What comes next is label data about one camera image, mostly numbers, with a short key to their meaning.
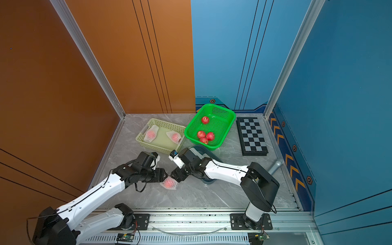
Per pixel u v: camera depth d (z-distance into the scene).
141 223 0.73
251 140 1.02
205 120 1.12
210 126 1.12
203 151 0.95
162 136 1.07
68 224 0.40
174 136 0.99
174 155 0.72
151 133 1.02
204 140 0.98
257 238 0.71
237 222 0.72
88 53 0.85
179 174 0.72
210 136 1.00
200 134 1.02
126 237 0.72
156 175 0.71
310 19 0.73
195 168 0.63
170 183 0.80
